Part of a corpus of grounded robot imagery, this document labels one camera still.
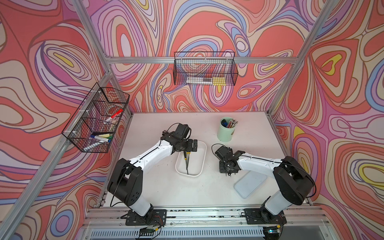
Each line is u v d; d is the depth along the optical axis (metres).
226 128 0.92
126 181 0.45
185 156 0.95
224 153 0.72
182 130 0.68
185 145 0.77
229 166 0.65
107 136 0.73
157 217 0.72
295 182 0.45
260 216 0.67
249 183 0.82
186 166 0.91
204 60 0.88
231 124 0.91
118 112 0.77
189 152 0.96
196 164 0.93
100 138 0.70
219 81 0.91
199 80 0.82
